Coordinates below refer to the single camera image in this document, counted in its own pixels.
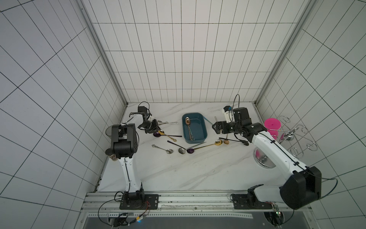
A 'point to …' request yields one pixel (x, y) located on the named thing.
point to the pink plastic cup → (272, 123)
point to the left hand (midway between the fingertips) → (158, 130)
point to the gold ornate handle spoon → (161, 132)
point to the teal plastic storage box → (198, 127)
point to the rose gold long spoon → (226, 141)
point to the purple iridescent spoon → (190, 150)
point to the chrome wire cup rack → (297, 152)
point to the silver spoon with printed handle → (159, 122)
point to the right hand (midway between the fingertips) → (214, 125)
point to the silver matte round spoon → (182, 150)
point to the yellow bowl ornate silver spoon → (188, 122)
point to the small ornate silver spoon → (168, 151)
